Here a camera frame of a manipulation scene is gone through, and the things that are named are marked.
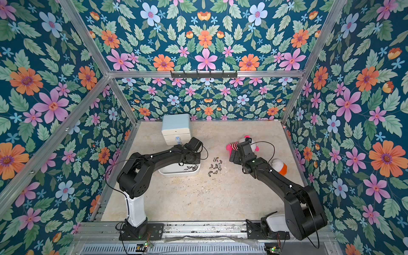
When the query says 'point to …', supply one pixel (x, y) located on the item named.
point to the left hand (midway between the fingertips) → (199, 158)
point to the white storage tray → (176, 169)
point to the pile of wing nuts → (194, 167)
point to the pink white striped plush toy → (232, 146)
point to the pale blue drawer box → (176, 128)
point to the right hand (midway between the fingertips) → (239, 154)
